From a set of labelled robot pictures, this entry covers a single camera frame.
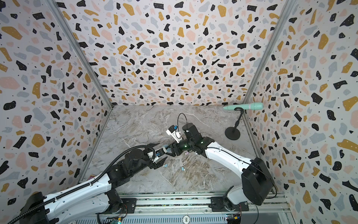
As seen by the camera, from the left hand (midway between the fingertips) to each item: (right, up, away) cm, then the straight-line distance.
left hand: (163, 147), depth 75 cm
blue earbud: (+10, -16, +12) cm, 22 cm away
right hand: (+1, 0, -2) cm, 2 cm away
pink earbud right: (+13, -2, -5) cm, 14 cm away
